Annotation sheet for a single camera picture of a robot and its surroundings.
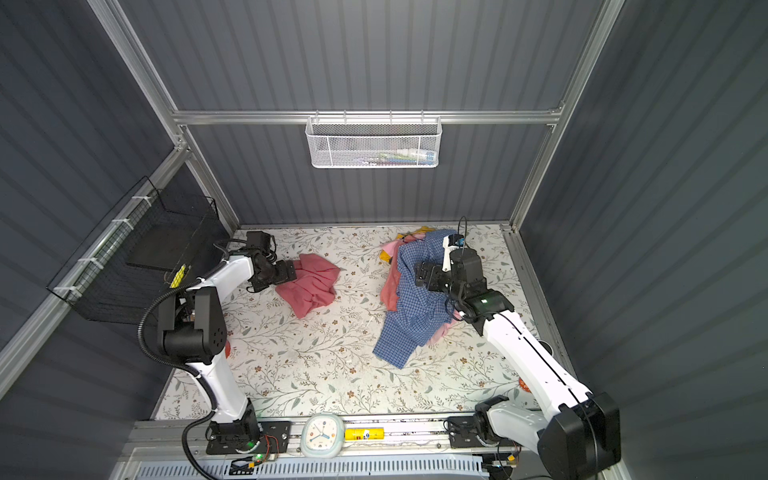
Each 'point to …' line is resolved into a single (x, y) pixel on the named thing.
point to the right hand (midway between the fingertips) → (433, 268)
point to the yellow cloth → (422, 230)
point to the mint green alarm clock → (322, 435)
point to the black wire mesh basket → (159, 241)
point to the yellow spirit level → (364, 434)
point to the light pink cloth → (390, 248)
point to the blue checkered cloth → (420, 309)
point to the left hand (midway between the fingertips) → (282, 277)
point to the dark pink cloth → (313, 286)
